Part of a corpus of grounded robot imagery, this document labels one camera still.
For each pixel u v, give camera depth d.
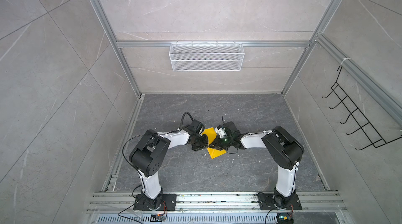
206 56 1.00
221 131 0.90
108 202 0.75
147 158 0.48
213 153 0.90
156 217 0.70
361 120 0.65
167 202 0.73
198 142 0.81
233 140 0.76
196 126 0.77
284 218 0.70
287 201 0.63
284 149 0.51
